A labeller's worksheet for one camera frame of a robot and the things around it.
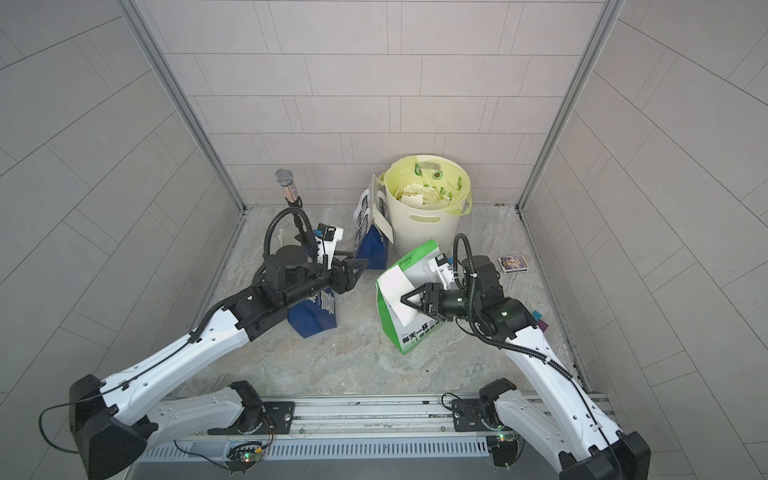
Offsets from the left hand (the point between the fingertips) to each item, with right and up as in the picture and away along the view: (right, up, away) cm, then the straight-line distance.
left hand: (366, 258), depth 69 cm
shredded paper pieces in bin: (+13, +18, +26) cm, 34 cm away
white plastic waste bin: (+11, +7, +17) cm, 22 cm away
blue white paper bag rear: (-1, +6, +15) cm, 17 cm away
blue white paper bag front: (-15, -16, +11) cm, 25 cm away
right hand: (+10, -11, -2) cm, 15 cm away
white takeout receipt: (+7, -6, -1) cm, 9 cm away
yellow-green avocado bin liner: (+23, +24, +26) cm, 42 cm away
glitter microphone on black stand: (-25, +21, +13) cm, 35 cm away
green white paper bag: (+10, -14, -4) cm, 18 cm away
